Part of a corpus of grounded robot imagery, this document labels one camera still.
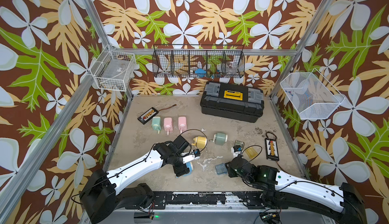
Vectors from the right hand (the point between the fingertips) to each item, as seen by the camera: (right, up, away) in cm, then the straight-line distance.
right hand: (224, 165), depth 80 cm
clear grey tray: (+13, +9, +14) cm, 21 cm away
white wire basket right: (+49, +37, +2) cm, 61 cm away
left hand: (-20, +1, +1) cm, 20 cm away
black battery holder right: (+31, +6, +11) cm, 34 cm away
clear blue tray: (-1, -4, +5) cm, 6 cm away
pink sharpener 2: (-33, +20, +16) cm, 41 cm away
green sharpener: (-1, +13, +9) cm, 16 cm away
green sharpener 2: (-40, +21, +16) cm, 48 cm away
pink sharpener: (-24, +21, +16) cm, 35 cm away
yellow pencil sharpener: (-13, +11, +8) cm, 18 cm away
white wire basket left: (-66, +54, +10) cm, 86 cm away
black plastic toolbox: (+8, +35, +14) cm, 38 cm away
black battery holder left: (-50, +25, +27) cm, 62 cm away
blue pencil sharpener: (-18, +1, -2) cm, 18 cm away
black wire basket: (-13, +62, +19) cm, 66 cm away
